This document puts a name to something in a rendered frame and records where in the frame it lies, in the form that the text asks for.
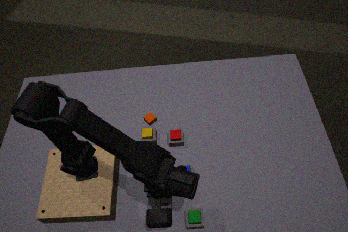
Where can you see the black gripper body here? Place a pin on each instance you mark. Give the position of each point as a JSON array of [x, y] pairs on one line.
[[158, 218]]

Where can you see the red button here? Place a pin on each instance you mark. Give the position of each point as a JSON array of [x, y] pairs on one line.
[[176, 138]]

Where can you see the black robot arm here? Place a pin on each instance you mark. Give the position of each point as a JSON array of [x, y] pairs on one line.
[[38, 107]]

